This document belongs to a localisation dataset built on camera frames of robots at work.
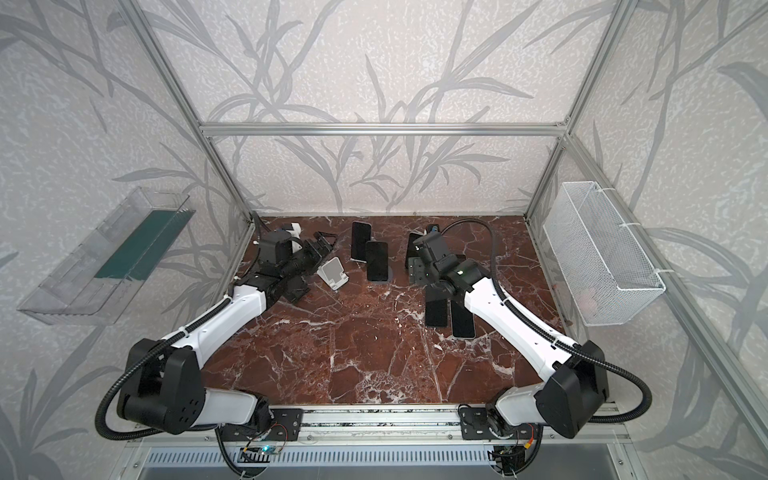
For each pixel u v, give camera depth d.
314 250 0.75
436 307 0.96
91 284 0.64
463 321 0.91
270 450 0.70
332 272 0.95
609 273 0.61
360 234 1.01
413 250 1.01
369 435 0.73
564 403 0.39
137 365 0.40
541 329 0.44
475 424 0.73
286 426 0.72
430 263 0.59
